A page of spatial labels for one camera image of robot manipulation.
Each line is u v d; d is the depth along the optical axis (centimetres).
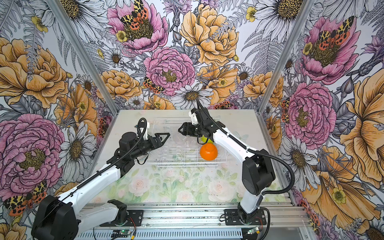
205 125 66
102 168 54
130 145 61
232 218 74
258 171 46
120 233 71
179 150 91
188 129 75
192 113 79
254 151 48
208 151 92
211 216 76
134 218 74
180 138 83
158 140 69
